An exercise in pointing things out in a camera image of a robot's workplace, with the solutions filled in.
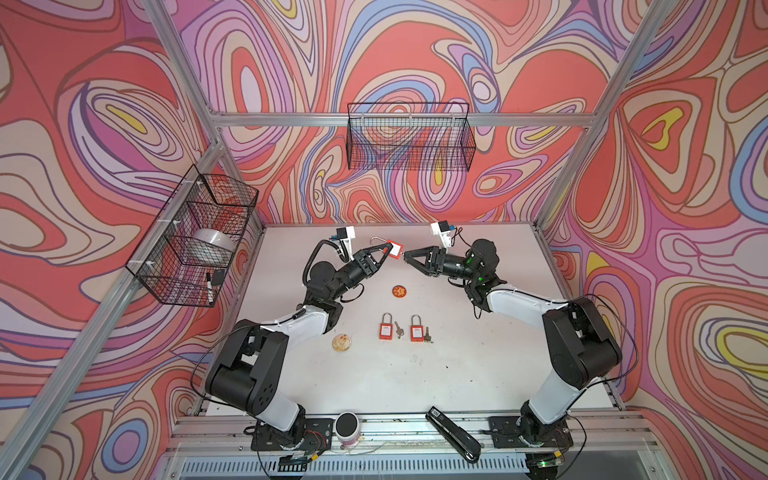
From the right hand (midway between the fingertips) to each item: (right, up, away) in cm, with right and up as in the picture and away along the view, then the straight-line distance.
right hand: (406, 264), depth 77 cm
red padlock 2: (-5, -20, +14) cm, 25 cm away
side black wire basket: (-55, +2, -4) cm, 55 cm away
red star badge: (-1, -10, +24) cm, 26 cm away
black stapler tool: (+14, -41, -11) cm, 45 cm away
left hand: (-3, +4, -4) cm, 6 cm away
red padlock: (-3, +4, -3) cm, 6 cm away
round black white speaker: (-15, -39, -7) cm, 43 cm away
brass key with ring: (-1, -21, +14) cm, 25 cm away
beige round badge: (-19, -24, +11) cm, 32 cm away
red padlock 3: (+4, -21, +14) cm, 25 cm away
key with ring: (+8, -23, +14) cm, 28 cm away
